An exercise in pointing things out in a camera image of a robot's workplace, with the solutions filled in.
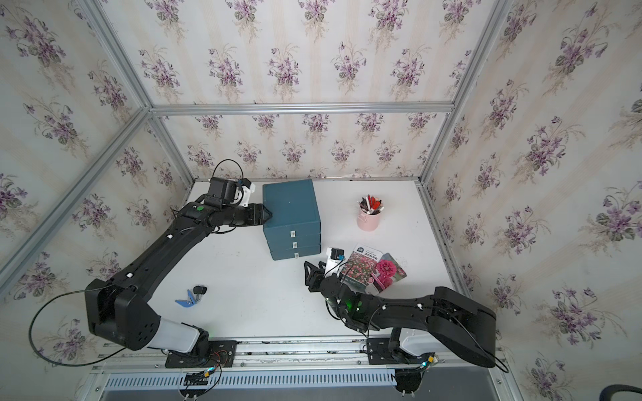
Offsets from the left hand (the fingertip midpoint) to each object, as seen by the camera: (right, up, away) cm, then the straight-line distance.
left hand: (266, 216), depth 81 cm
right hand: (+15, -16, -1) cm, 22 cm away
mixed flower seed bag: (+32, -21, +10) cm, 39 cm away
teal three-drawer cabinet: (+9, -4, -1) cm, 10 cm away
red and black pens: (+38, +4, +17) cm, 42 cm away
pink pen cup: (+37, -3, +16) cm, 40 cm away
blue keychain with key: (-26, -28, +2) cm, 38 cm away
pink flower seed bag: (+42, -21, +9) cm, 48 cm away
